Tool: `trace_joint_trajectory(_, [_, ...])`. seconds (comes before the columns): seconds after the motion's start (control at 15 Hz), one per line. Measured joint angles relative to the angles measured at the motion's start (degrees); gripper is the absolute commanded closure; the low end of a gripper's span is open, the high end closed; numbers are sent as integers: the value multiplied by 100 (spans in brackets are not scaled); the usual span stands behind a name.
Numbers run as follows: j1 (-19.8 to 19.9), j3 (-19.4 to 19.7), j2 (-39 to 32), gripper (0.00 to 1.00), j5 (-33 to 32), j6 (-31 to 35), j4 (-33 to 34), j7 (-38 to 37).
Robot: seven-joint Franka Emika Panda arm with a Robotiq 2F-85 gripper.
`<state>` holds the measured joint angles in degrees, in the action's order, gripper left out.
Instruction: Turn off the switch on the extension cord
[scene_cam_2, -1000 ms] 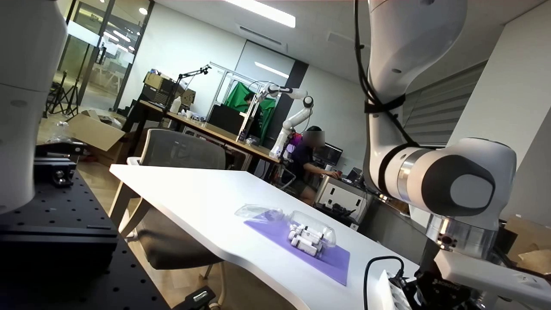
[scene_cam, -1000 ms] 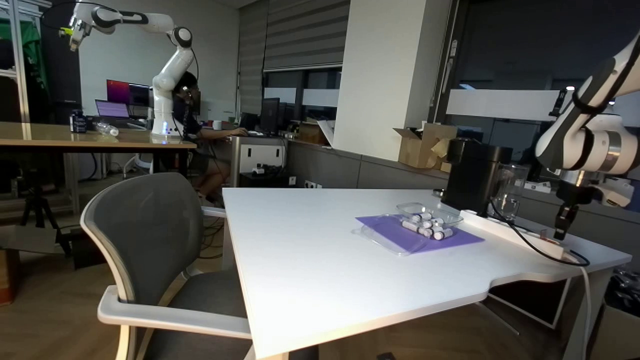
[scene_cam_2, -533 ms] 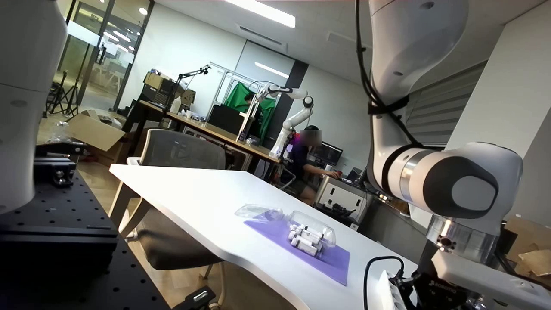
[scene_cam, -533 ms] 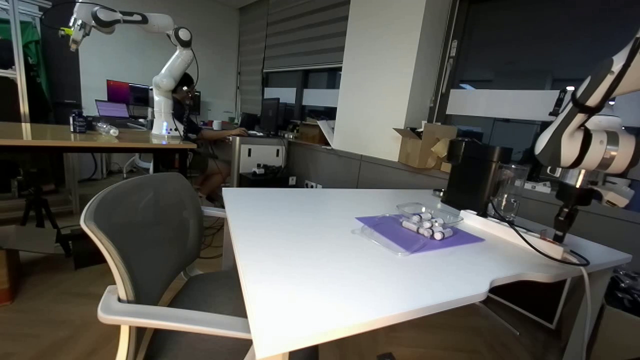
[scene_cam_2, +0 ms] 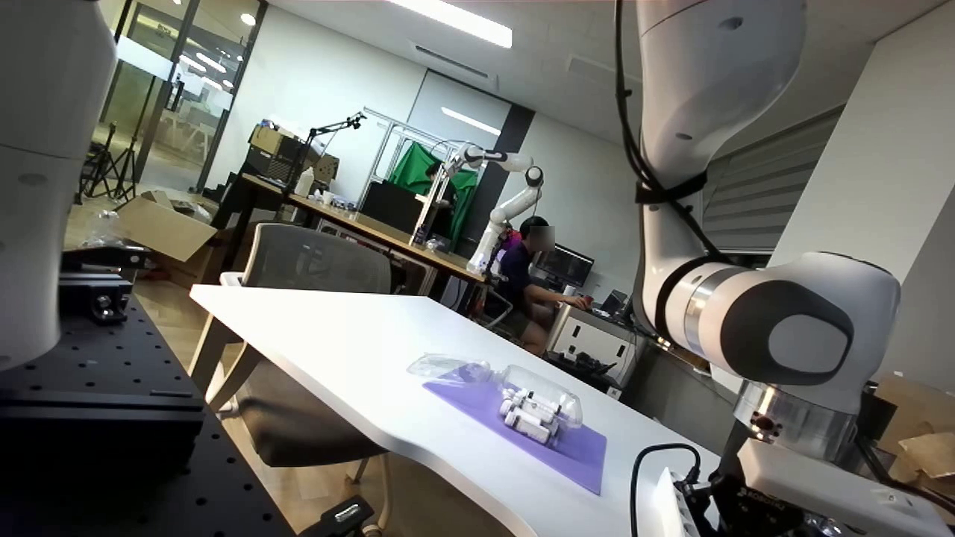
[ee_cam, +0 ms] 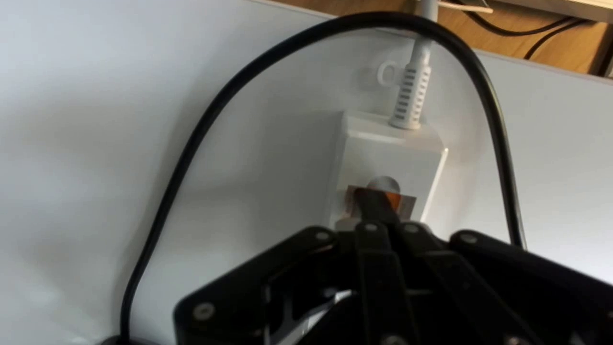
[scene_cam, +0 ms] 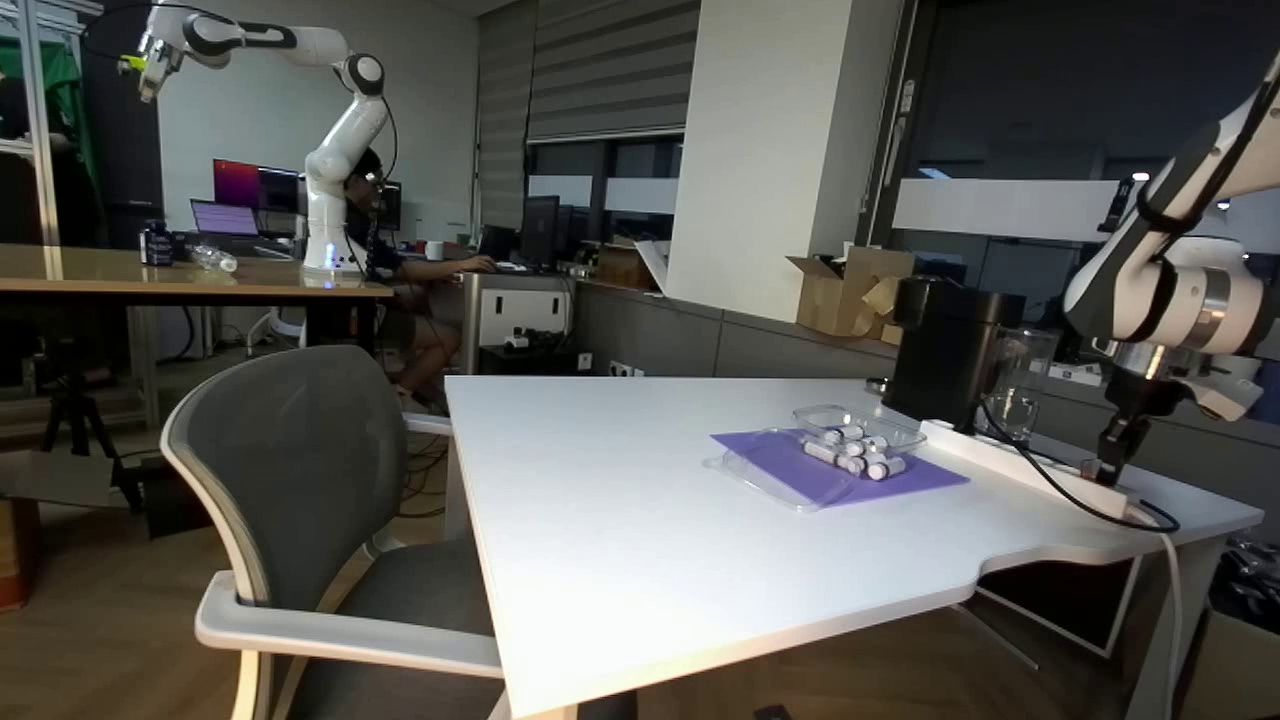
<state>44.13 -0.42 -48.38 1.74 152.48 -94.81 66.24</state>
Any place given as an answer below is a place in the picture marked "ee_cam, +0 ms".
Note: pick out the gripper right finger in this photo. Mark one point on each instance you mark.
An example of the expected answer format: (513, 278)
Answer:
(517, 268)

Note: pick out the white plastic loop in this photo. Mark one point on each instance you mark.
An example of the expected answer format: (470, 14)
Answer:
(381, 74)

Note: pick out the thin wooden stick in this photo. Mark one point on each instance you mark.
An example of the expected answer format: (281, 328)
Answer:
(467, 7)

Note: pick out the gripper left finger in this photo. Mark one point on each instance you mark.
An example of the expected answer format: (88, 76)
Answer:
(268, 282)

